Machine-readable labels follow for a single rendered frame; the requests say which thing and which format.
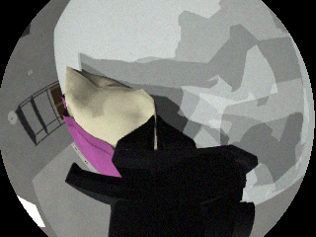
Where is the cream pillow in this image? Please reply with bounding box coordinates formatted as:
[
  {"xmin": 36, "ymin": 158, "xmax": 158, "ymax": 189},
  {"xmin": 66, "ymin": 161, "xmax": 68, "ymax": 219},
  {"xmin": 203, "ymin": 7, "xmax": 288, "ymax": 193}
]
[{"xmin": 64, "ymin": 66, "xmax": 158, "ymax": 150}]

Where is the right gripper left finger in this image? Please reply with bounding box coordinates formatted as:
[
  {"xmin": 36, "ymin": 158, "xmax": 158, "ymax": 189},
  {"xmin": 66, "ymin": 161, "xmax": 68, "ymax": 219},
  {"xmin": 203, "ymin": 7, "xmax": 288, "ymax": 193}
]
[{"xmin": 115, "ymin": 115, "xmax": 155, "ymax": 150}]

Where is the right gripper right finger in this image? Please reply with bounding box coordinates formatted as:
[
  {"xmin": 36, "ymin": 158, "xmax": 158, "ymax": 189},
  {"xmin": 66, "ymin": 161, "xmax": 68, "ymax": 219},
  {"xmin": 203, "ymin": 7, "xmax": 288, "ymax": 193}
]
[{"xmin": 157, "ymin": 115, "xmax": 197, "ymax": 150}]

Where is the magenta pillowcase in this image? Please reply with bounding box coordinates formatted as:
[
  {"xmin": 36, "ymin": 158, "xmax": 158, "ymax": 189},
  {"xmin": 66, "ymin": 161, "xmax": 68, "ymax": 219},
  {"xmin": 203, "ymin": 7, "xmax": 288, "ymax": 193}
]
[{"xmin": 62, "ymin": 94, "xmax": 122, "ymax": 178}]

